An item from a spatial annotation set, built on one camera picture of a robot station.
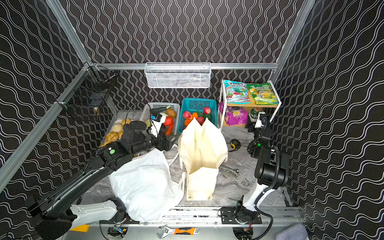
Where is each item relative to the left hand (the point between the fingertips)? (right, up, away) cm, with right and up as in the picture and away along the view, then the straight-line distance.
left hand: (174, 133), depth 65 cm
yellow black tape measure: (+36, -9, +34) cm, 50 cm away
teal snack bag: (+32, +21, +15) cm, 41 cm away
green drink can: (+43, +10, +20) cm, 48 cm away
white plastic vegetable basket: (-26, +10, +42) cm, 50 cm away
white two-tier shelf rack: (+26, +9, +32) cm, 43 cm away
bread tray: (-47, -1, +41) cm, 63 cm away
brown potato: (-8, +13, +45) cm, 48 cm away
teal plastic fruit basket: (+10, +20, +52) cm, 57 cm away
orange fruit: (+4, +7, +44) cm, 44 cm away
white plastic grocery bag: (-15, -27, +10) cm, 33 cm away
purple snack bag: (+33, +10, +24) cm, 42 cm away
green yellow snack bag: (+45, +20, +15) cm, 52 cm away
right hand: (+47, +9, +24) cm, 54 cm away
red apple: (+4, +11, +42) cm, 43 cm away
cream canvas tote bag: (+14, -10, +21) cm, 27 cm away
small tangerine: (+10, +11, +46) cm, 49 cm away
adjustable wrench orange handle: (-4, -46, +5) cm, 47 cm away
